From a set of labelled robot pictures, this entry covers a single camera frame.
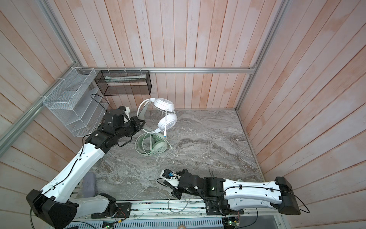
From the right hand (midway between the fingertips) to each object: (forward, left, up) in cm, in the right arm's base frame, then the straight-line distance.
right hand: (166, 181), depth 67 cm
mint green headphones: (+27, +13, -10) cm, 32 cm away
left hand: (+25, +11, +13) cm, 30 cm away
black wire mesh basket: (+56, +31, +17) cm, 66 cm away
